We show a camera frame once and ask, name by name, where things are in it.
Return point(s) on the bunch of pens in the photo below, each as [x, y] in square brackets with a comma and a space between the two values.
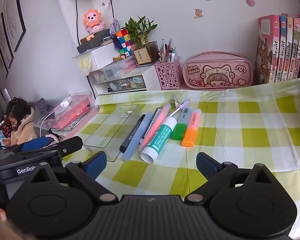
[166, 52]

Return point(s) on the illustrated book blue spine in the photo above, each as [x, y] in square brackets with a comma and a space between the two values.
[281, 55]

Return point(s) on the brown framed calligraphy card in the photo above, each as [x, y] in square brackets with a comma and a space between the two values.
[141, 55]

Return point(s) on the purple mechanical pencil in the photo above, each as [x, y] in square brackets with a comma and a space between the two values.
[182, 105]

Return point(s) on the pink cartoon pencil case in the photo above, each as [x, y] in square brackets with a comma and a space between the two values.
[215, 72]

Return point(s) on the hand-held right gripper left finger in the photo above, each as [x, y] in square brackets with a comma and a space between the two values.
[98, 160]

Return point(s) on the clear document tray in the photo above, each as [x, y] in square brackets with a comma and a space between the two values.
[47, 120]

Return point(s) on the orange highlighter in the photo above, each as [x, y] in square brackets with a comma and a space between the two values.
[191, 132]

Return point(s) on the clear storage box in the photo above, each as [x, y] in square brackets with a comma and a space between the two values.
[120, 67]

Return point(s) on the dirty white eraser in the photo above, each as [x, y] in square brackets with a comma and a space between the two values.
[175, 100]

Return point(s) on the illustrated booklet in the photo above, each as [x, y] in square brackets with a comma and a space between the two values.
[67, 127]

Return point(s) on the purple sachet tassel charm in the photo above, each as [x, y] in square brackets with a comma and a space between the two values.
[114, 27]

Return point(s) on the white box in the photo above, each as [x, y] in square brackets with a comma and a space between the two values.
[102, 56]

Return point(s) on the small cartoon figurine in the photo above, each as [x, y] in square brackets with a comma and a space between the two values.
[118, 58]

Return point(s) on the clear bag of yellow clips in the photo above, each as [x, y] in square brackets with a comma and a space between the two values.
[85, 63]

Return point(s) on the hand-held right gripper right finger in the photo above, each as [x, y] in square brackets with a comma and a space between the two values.
[205, 162]

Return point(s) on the pink highlighter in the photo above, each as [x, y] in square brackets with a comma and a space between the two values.
[155, 127]

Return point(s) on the brown animal wall sticker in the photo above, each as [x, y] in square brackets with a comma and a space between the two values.
[198, 13]

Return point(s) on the lucky bamboo plant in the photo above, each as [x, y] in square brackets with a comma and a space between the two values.
[141, 30]

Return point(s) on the dark pencil lead case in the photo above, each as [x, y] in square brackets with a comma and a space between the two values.
[154, 118]

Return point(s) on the green checkered tablecloth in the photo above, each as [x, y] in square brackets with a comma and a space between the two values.
[252, 140]

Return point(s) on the black marker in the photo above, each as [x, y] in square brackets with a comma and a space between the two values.
[130, 137]

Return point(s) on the white charger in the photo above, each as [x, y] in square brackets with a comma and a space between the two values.
[65, 103]

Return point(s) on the small copper box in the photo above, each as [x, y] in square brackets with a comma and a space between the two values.
[87, 39]

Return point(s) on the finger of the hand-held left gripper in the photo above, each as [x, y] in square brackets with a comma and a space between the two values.
[35, 143]
[70, 143]

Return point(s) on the pink orange lion toy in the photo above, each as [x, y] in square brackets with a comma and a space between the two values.
[91, 20]

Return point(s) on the pink folder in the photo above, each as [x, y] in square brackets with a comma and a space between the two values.
[72, 112]

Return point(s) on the pink perforated pen holder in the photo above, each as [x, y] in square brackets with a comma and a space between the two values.
[168, 75]

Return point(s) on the blue highlighter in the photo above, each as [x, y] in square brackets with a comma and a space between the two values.
[136, 140]

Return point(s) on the dark grey box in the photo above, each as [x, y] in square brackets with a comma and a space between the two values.
[90, 46]

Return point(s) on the illustrated book orange spine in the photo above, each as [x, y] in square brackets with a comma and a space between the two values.
[288, 55]

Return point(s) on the white green glue stick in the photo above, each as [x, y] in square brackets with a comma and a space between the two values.
[160, 140]

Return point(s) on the colourful puzzle cube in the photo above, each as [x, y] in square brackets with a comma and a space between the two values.
[125, 42]

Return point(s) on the green highlighter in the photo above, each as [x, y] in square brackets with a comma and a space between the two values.
[181, 130]

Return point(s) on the round pink wall sticker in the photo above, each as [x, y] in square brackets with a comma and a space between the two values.
[250, 1]

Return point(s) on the black picture frame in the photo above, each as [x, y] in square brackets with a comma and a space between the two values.
[4, 40]
[15, 12]
[1, 57]

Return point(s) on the white drawer organizer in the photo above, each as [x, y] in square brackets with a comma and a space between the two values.
[150, 80]

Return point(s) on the clear plastic box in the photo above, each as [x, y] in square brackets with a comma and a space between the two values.
[110, 130]

